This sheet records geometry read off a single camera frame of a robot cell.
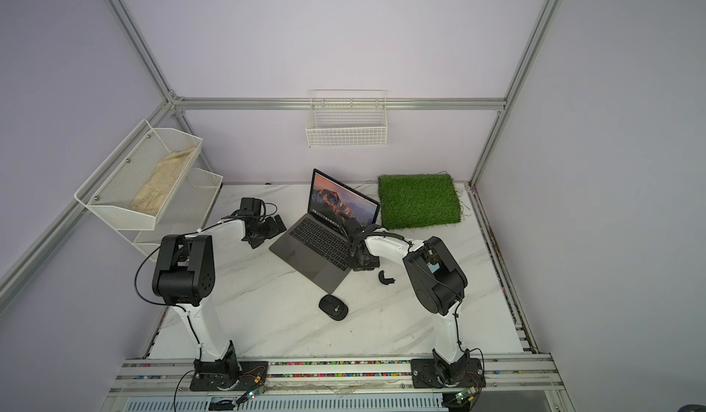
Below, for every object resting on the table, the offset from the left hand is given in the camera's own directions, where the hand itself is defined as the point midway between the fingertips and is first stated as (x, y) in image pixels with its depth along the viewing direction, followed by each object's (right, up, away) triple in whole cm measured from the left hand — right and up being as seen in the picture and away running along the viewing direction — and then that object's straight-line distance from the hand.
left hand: (276, 234), depth 102 cm
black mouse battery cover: (+40, -15, -10) cm, 44 cm away
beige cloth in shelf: (-27, +13, -26) cm, 40 cm away
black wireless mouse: (+24, -21, -18) cm, 37 cm away
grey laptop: (+16, -4, -3) cm, 17 cm away
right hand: (+33, -12, -7) cm, 36 cm away
